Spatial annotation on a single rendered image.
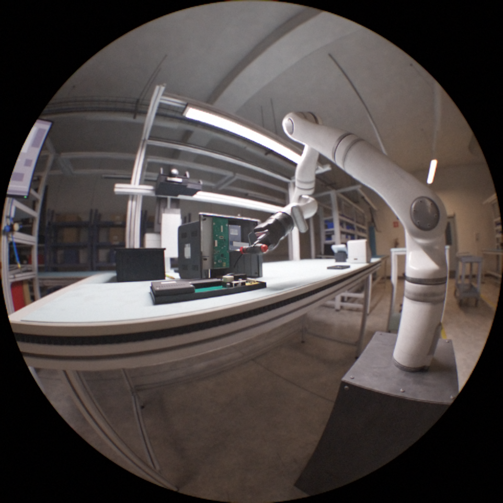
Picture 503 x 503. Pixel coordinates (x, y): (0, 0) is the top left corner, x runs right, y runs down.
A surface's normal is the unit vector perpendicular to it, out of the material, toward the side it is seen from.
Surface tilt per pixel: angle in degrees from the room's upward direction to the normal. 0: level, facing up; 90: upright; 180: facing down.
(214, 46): 180
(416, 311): 90
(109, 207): 90
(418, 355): 90
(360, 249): 90
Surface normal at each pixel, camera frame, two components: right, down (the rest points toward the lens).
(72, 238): 0.62, -0.04
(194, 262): -0.50, 0.00
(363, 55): 0.04, 1.00
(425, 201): -0.75, -0.13
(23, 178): 0.88, 0.15
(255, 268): 0.29, -0.03
